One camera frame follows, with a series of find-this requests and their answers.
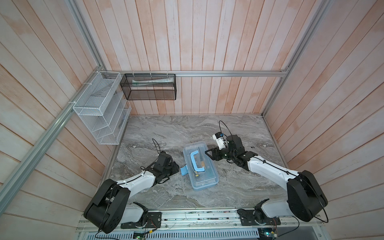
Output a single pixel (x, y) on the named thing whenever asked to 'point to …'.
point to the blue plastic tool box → (200, 168)
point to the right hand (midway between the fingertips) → (208, 150)
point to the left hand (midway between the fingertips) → (176, 170)
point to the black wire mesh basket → (149, 86)
